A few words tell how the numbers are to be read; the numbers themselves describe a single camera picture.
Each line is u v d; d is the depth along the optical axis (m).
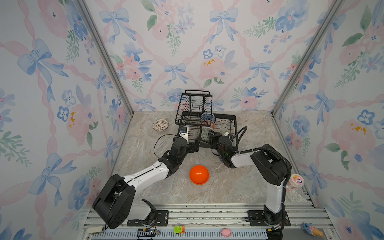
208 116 1.11
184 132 0.71
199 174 0.85
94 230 0.70
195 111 1.03
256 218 0.73
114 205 0.41
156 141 1.04
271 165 0.52
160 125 1.10
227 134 0.91
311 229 0.69
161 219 0.74
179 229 0.69
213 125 1.07
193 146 0.75
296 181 0.76
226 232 0.69
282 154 0.99
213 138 0.85
